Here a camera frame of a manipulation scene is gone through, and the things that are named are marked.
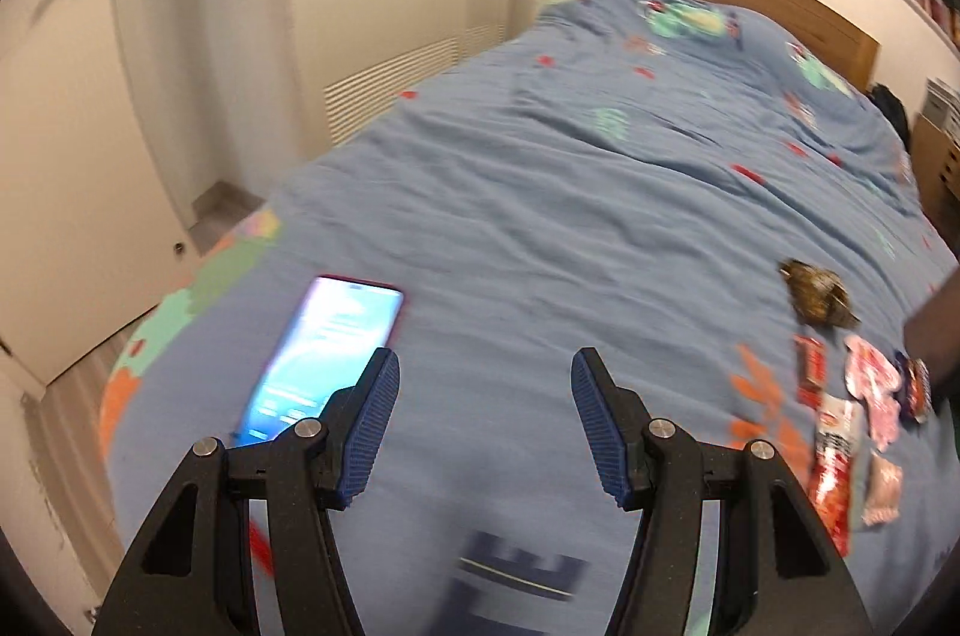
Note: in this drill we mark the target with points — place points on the long red white packet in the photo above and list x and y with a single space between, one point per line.
837 441

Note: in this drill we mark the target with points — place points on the white printer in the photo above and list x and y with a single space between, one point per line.
941 107

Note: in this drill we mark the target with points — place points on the red case smartphone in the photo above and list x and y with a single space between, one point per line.
325 347

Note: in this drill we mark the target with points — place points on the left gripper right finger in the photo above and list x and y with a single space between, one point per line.
778 571

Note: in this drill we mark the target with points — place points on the black bag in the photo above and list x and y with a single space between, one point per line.
893 110

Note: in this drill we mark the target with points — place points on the white door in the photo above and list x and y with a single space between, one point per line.
90 240

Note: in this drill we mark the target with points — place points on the wooden desk cabinet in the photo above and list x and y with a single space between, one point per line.
934 156

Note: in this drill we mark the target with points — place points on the dark brown snack packet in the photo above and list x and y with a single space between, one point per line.
818 296

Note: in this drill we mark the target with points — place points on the small orange-red candy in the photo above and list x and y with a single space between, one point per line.
811 370

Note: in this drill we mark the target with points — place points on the pink striped candy packet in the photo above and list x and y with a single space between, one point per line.
884 487

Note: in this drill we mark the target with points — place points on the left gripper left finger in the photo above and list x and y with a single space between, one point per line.
189 568

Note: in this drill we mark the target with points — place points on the blue patterned bed cover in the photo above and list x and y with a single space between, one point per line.
627 175

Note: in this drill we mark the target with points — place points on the pink cartoon snack packet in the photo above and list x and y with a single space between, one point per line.
873 380

